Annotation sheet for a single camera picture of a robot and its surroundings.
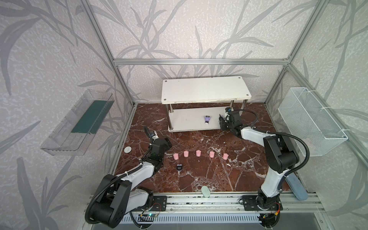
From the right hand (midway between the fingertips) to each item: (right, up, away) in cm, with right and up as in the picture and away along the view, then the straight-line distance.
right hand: (222, 121), depth 100 cm
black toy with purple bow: (-1, 0, -5) cm, 5 cm away
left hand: (-39, -11, -10) cm, 42 cm away
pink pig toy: (0, -22, -11) cm, 24 cm away
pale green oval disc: (-14, -37, -24) cm, 46 cm away
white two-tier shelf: (-16, +14, +21) cm, 30 cm away
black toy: (-28, -26, -17) cm, 42 cm away
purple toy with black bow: (-11, +1, -1) cm, 11 cm away
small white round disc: (-64, -19, -6) cm, 67 cm away
